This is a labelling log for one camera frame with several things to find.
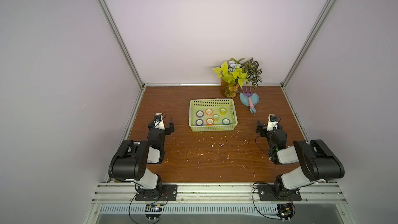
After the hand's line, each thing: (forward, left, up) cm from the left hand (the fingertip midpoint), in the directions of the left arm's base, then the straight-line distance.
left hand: (165, 117), depth 90 cm
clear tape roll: (+6, -31, -9) cm, 33 cm away
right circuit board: (-43, -62, -11) cm, 76 cm away
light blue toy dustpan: (+23, -53, -9) cm, 58 cm away
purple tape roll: (+10, -20, -10) cm, 24 cm away
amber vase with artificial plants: (+23, -43, +15) cm, 51 cm away
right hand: (0, -62, 0) cm, 62 cm away
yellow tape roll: (+11, -36, -9) cm, 39 cm away
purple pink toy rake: (+12, -56, -8) cm, 58 cm away
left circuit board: (-44, 0, -14) cm, 46 cm away
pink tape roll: (+11, -27, -9) cm, 30 cm away
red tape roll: (+3, -27, -9) cm, 29 cm away
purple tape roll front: (+2, -20, -9) cm, 22 cm away
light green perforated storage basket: (+9, -29, -9) cm, 32 cm away
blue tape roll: (+3, -38, -9) cm, 39 cm away
